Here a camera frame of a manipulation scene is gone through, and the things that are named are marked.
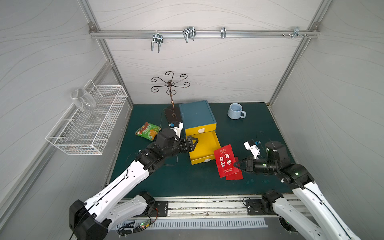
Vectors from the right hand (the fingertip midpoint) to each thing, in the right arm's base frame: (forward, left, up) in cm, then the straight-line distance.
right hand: (234, 166), depth 67 cm
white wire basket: (+9, +67, +12) cm, 68 cm away
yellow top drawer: (+20, +16, -1) cm, 26 cm away
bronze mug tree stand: (+45, +39, -14) cm, 62 cm away
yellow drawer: (+14, +14, -14) cm, 24 cm away
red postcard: (+3, +4, -1) cm, 5 cm away
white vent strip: (-21, +19, -20) cm, 34 cm away
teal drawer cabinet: (+30, +19, +1) cm, 35 cm away
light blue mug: (+48, -9, -15) cm, 51 cm away
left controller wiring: (-24, +49, -22) cm, 59 cm away
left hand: (+10, +19, +4) cm, 22 cm away
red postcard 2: (+3, -6, -20) cm, 21 cm away
